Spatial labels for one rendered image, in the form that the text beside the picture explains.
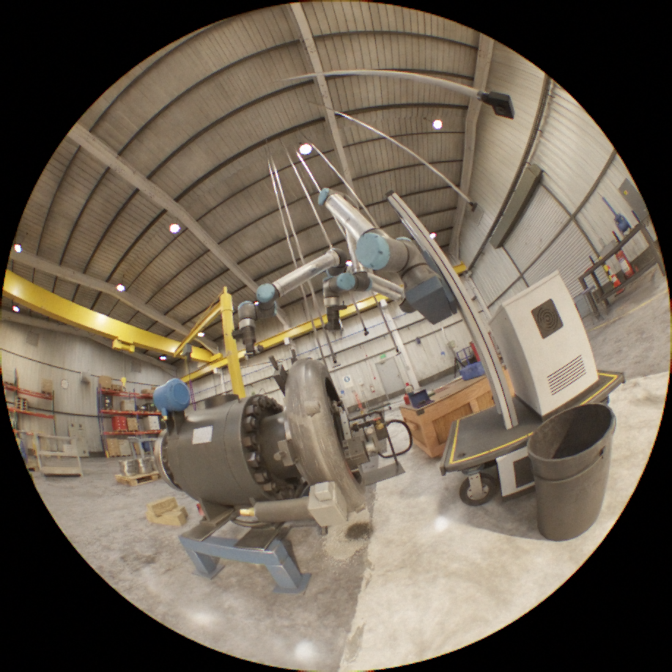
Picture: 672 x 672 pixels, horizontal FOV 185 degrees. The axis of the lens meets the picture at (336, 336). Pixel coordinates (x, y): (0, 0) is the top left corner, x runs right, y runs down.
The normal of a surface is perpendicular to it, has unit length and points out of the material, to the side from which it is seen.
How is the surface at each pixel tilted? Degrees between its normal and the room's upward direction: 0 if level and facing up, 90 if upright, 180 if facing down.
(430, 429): 90
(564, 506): 93
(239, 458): 85
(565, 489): 93
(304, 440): 82
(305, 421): 73
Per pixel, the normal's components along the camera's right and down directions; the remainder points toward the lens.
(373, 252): -0.80, 0.17
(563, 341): -0.58, -0.08
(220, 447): -0.18, -0.50
